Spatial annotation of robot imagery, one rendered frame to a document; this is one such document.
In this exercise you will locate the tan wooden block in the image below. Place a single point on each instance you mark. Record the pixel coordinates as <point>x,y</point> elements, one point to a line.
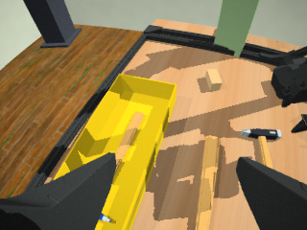
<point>213,79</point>

